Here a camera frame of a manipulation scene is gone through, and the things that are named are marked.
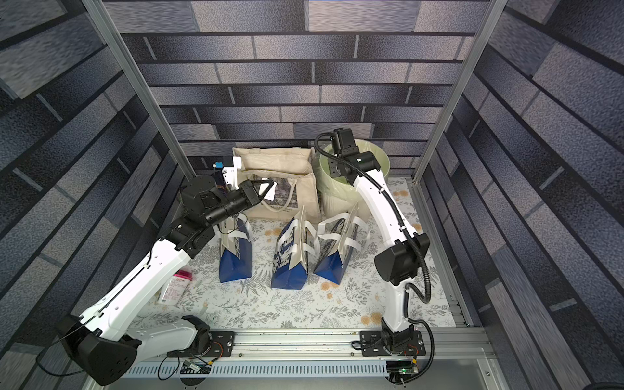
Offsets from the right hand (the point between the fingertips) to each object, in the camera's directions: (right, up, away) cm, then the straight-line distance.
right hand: (343, 160), depth 83 cm
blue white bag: (-36, -30, -7) cm, 47 cm away
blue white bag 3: (-3, -25, -10) cm, 27 cm away
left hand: (-21, -9, -19) cm, 30 cm away
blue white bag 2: (-16, -27, -7) cm, 32 cm away
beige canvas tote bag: (-18, -2, +13) cm, 23 cm away
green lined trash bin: (-2, -12, 0) cm, 12 cm away
